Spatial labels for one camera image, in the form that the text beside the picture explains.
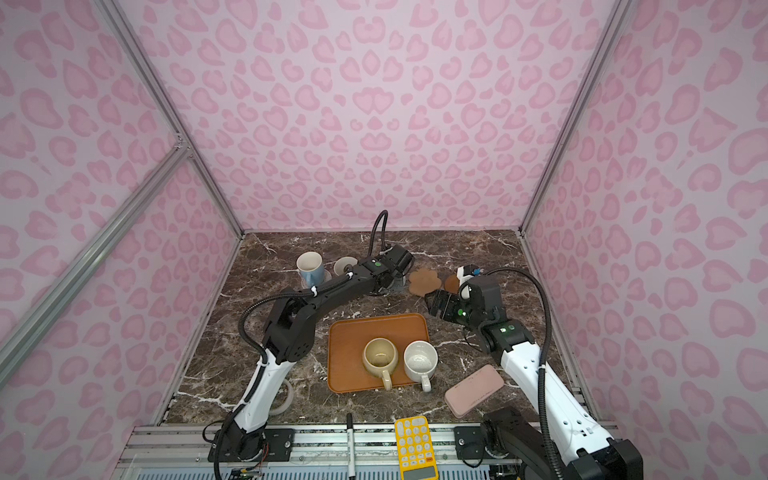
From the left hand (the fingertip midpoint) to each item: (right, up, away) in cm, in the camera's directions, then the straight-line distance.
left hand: (395, 277), depth 98 cm
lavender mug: (-19, +3, +3) cm, 19 cm away
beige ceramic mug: (-4, -22, -12) cm, 25 cm away
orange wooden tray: (-14, -18, -9) cm, 25 cm away
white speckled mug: (+7, -23, -13) cm, 27 cm away
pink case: (+18, -30, -19) cm, 40 cm away
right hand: (+11, -4, -20) cm, 23 cm away
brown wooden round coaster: (+20, -3, +7) cm, 21 cm away
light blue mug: (-27, +3, -1) cm, 27 cm away
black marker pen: (-11, -39, -25) cm, 48 cm away
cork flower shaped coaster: (+9, -2, +6) cm, 11 cm away
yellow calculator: (+5, -40, -27) cm, 48 cm away
